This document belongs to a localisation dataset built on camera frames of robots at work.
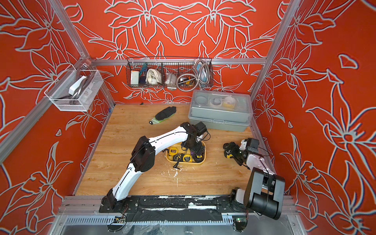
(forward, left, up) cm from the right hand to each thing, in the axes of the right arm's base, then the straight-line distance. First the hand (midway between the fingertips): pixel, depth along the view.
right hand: (227, 149), depth 89 cm
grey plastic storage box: (+20, +4, +13) cm, 24 cm away
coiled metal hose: (+30, +24, +28) cm, 48 cm away
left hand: (0, +19, 0) cm, 19 cm away
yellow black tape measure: (-4, -1, -1) cm, 4 cm away
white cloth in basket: (+34, +47, +30) cm, 65 cm away
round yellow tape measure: (-1, +34, -1) cm, 34 cm away
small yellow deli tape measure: (-6, +25, -1) cm, 25 cm away
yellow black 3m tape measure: (-6, +31, -1) cm, 31 cm away
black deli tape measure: (-6, +18, 0) cm, 19 cm away
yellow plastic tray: (-6, +36, -2) cm, 36 cm away
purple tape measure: (-2, +22, -1) cm, 22 cm away
